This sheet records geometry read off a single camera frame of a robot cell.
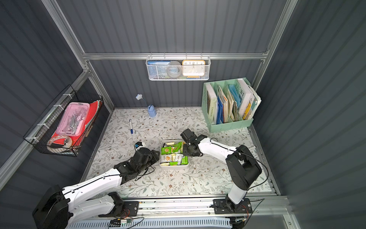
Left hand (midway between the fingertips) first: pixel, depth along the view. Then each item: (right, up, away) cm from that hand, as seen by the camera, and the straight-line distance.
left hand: (158, 153), depth 83 cm
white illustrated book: (+57, +38, +11) cm, 69 cm away
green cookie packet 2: (+4, 0, +8) cm, 9 cm away
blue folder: (+40, +24, +13) cm, 48 cm away
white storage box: (+7, -2, +5) cm, 9 cm away
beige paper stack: (+45, +30, +11) cm, 55 cm away
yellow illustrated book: (+61, +28, +19) cm, 70 cm away
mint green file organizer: (+49, +44, +17) cm, 68 cm away
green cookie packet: (+16, -5, +5) cm, 17 cm away
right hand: (+19, 0, +7) cm, 20 cm away
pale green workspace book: (+34, +31, +10) cm, 47 cm away
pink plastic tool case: (-42, +20, -11) cm, 47 cm away
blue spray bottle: (-10, +29, +26) cm, 41 cm away
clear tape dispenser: (-40, +8, -16) cm, 44 cm away
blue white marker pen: (-25, +12, +23) cm, 36 cm away
